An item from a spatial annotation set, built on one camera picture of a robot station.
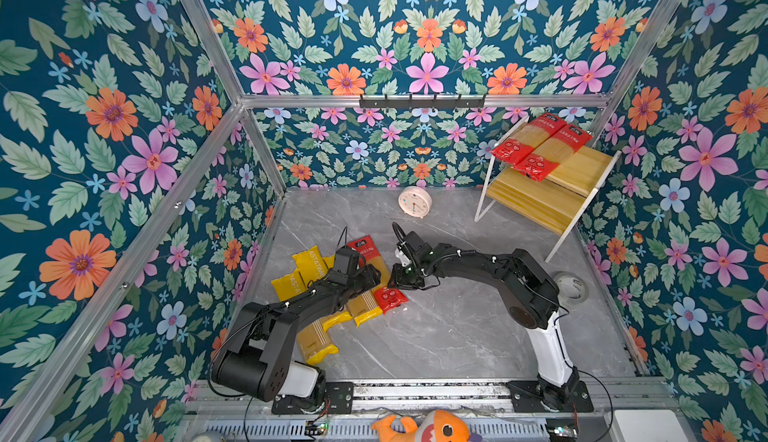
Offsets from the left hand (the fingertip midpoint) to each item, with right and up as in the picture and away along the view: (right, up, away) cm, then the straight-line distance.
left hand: (380, 269), depth 90 cm
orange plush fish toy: (+16, -29, -27) cm, 43 cm away
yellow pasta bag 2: (-28, -5, +1) cm, 29 cm away
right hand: (+3, -5, +2) cm, 6 cm away
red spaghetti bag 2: (+49, +34, -8) cm, 60 cm away
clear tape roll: (+60, -7, +3) cm, 61 cm away
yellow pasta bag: (-23, 0, +6) cm, 23 cm away
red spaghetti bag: (+43, +39, -6) cm, 58 cm away
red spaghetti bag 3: (+2, -8, -1) cm, 8 cm away
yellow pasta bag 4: (-17, -18, -9) cm, 27 cm away
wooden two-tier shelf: (+58, +20, +4) cm, 61 cm away
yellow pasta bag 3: (-5, -11, -4) cm, 13 cm away
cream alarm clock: (+11, +22, +15) cm, 29 cm away
